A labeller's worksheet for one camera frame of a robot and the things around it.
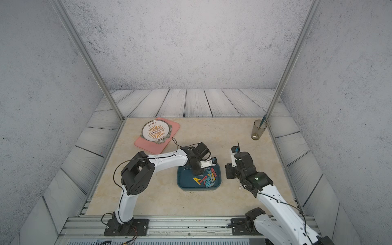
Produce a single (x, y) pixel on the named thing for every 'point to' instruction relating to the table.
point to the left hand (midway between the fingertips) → (204, 170)
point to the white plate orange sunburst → (155, 130)
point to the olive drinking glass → (256, 134)
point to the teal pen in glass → (262, 121)
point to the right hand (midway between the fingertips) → (229, 165)
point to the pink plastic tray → (153, 147)
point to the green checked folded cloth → (168, 136)
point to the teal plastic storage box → (211, 179)
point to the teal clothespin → (211, 184)
